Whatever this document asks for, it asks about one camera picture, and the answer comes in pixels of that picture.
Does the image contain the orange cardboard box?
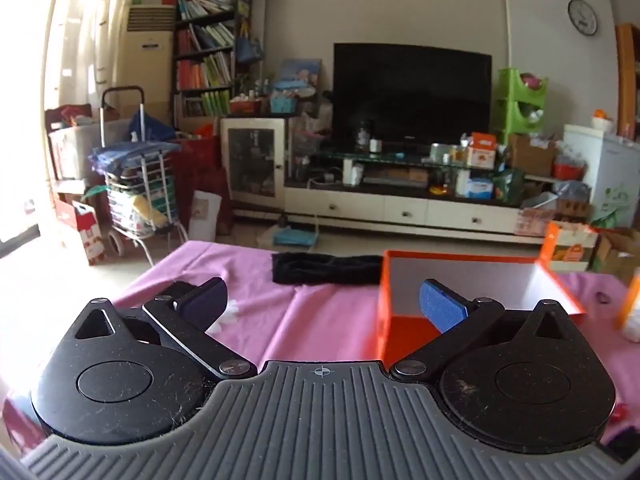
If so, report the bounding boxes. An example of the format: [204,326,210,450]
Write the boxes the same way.
[375,250,586,366]

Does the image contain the pink tablecloth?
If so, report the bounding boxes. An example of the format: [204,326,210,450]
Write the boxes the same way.
[1,242,639,458]

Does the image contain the white TV cabinet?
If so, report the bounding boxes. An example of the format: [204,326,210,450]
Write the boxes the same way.
[277,152,556,245]

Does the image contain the black cloth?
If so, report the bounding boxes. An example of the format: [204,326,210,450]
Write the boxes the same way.
[271,252,383,286]

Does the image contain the orange white fruit crate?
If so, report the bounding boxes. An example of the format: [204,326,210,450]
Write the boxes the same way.
[538,221,599,273]

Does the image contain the shopping trolley cart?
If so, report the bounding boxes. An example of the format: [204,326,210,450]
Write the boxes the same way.
[89,84,188,264]

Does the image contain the red white box on shelf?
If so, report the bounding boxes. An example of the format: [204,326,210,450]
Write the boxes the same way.
[465,132,497,170]

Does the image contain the brown cardboard box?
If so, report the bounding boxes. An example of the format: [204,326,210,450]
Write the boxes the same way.
[506,134,556,177]

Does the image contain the glass door side cabinet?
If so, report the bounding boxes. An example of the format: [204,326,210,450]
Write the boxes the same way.
[220,117,286,210]

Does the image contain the green stacking bins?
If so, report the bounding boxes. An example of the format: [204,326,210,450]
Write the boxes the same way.
[491,67,549,145]

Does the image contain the black flat television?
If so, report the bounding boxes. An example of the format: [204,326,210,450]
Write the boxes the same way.
[332,42,492,152]

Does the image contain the white floor air conditioner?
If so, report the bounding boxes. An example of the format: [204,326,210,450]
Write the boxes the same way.
[117,4,176,125]

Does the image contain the black bookshelf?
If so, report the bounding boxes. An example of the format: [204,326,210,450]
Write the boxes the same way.
[170,0,262,127]

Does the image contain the round wall clock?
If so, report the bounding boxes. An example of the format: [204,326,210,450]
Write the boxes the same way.
[567,0,599,37]

